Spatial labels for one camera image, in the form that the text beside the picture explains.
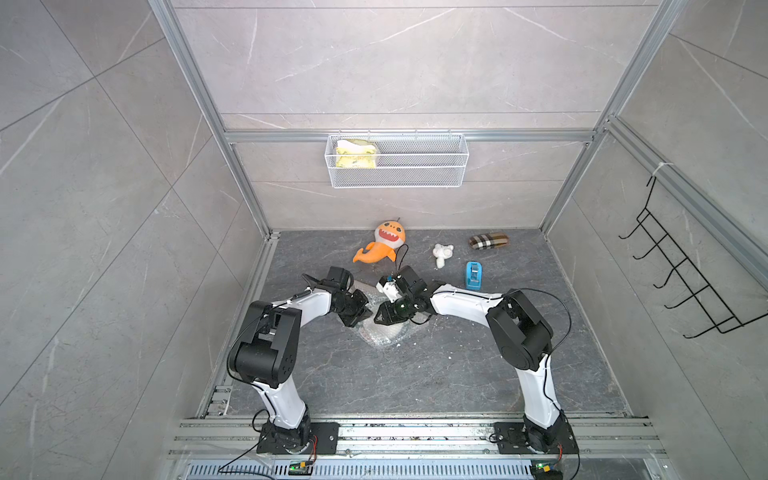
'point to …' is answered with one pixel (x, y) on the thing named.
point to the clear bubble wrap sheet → (388, 335)
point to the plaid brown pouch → (488, 241)
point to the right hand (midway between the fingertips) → (379, 319)
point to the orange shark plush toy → (389, 235)
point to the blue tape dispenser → (474, 275)
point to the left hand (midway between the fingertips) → (377, 306)
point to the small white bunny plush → (442, 252)
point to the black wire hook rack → (723, 318)
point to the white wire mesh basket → (403, 161)
